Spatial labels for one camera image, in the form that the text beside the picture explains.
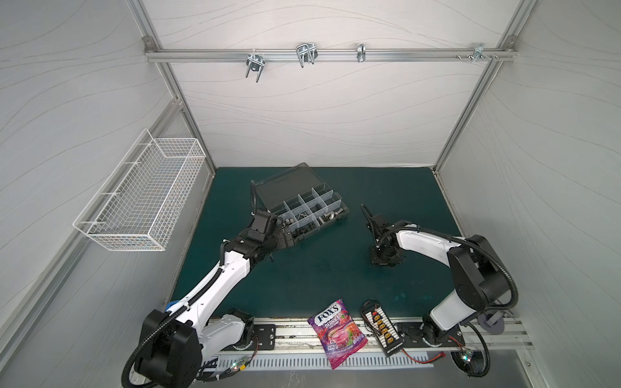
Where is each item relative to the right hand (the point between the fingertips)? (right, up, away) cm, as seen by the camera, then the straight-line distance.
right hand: (381, 256), depth 91 cm
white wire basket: (-77, +22, -22) cm, 83 cm away
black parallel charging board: (-3, -19, -18) cm, 27 cm away
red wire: (+13, -24, -20) cm, 33 cm away
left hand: (-36, +10, -6) cm, 38 cm away
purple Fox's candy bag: (-17, -19, -19) cm, 32 cm away
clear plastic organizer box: (-31, +21, +12) cm, 39 cm away
